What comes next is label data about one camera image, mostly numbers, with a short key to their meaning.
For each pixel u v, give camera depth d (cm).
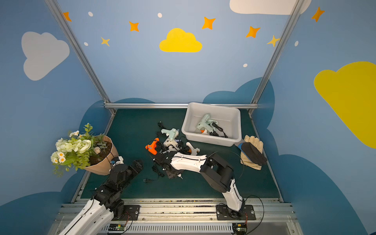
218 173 49
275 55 87
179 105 107
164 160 70
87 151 65
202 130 108
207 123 108
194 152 96
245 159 94
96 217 53
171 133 101
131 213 75
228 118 111
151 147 98
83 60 88
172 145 99
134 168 73
